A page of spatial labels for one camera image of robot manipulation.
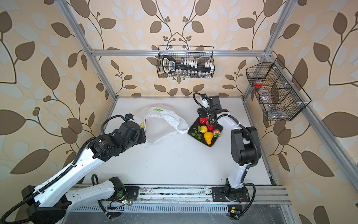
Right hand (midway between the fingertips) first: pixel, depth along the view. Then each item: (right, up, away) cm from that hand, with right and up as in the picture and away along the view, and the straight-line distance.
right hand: (204, 109), depth 96 cm
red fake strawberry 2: (+8, -16, -4) cm, 18 cm away
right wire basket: (+38, +7, -22) cm, 44 cm away
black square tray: (-3, -15, -2) cm, 16 cm away
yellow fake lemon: (0, -13, -1) cm, 13 cm away
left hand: (-33, -12, -25) cm, 44 cm away
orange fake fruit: (+2, -18, -5) cm, 19 cm away
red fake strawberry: (0, -8, +3) cm, 9 cm away
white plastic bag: (-33, -9, +9) cm, 35 cm away
